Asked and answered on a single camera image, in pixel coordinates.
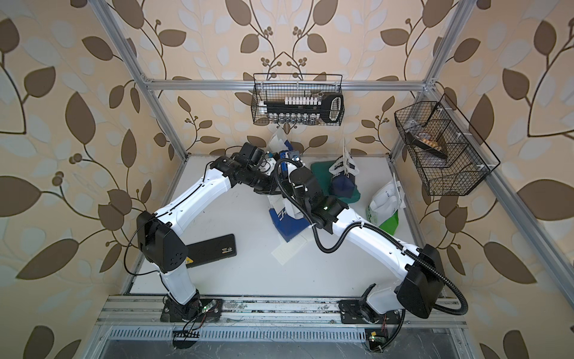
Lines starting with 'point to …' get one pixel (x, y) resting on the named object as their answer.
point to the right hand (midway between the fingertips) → (287, 171)
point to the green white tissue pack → (383, 209)
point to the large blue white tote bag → (279, 143)
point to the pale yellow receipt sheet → (285, 251)
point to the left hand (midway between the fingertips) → (282, 186)
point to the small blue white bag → (344, 170)
